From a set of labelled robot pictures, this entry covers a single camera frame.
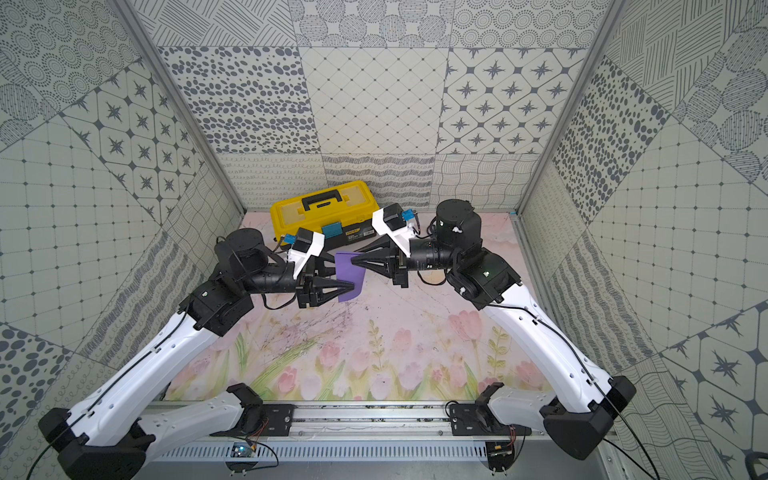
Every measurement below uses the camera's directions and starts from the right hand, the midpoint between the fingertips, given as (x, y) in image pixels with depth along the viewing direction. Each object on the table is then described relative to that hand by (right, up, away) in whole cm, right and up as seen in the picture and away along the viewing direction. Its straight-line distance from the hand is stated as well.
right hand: (356, 259), depth 55 cm
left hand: (-1, -2, +2) cm, 3 cm away
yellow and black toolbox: (-10, +12, +43) cm, 46 cm away
